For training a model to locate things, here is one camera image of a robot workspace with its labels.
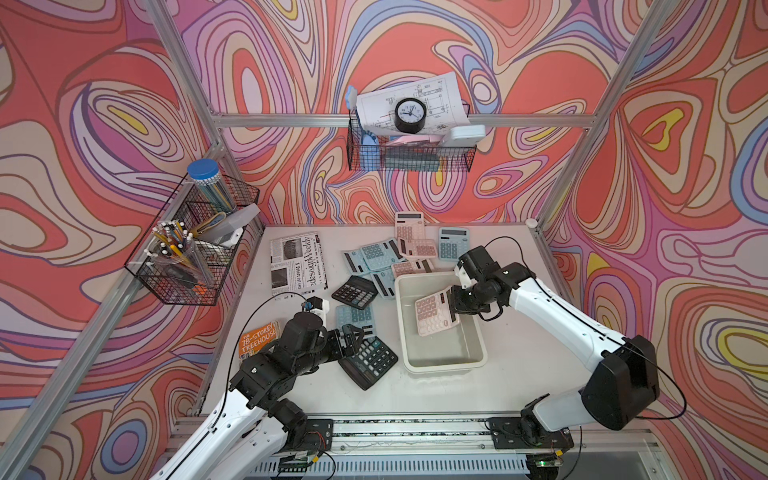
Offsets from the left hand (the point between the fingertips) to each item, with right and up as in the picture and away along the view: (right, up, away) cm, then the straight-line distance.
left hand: (354, 337), depth 72 cm
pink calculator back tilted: (+19, +23, +37) cm, 47 cm away
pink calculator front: (+22, +3, +14) cm, 26 cm away
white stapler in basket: (-31, +26, +1) cm, 40 cm away
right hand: (+27, +4, +10) cm, 29 cm away
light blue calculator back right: (+33, +25, +40) cm, 57 cm away
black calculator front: (+4, -11, +13) cm, 17 cm away
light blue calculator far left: (-3, +18, +34) cm, 38 cm away
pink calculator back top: (+17, +32, +47) cm, 59 cm away
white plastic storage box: (+29, -8, +16) cm, 34 cm away
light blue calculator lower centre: (+7, +11, +28) cm, 31 cm away
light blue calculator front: (-3, +1, +22) cm, 22 cm away
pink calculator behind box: (+17, +15, +33) cm, 40 cm away
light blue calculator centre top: (+7, +20, +36) cm, 42 cm away
